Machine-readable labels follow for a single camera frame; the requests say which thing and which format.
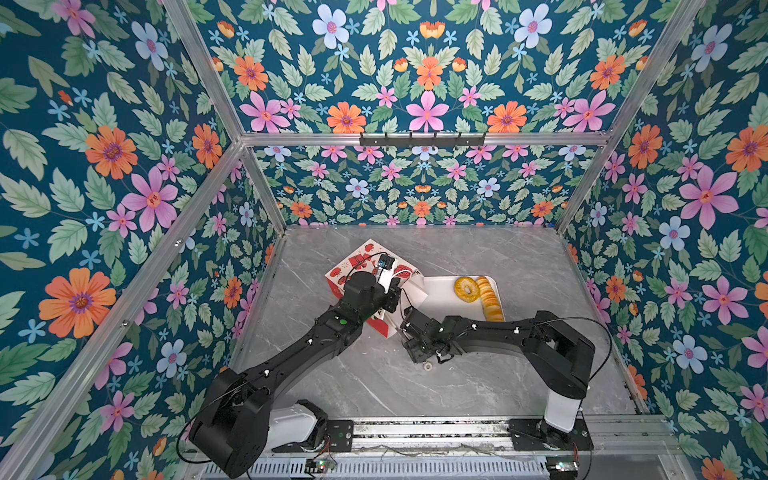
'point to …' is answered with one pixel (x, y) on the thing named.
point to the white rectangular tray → (495, 286)
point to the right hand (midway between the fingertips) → (416, 345)
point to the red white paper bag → (412, 283)
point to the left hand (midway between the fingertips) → (403, 273)
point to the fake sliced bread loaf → (491, 304)
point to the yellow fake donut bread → (460, 289)
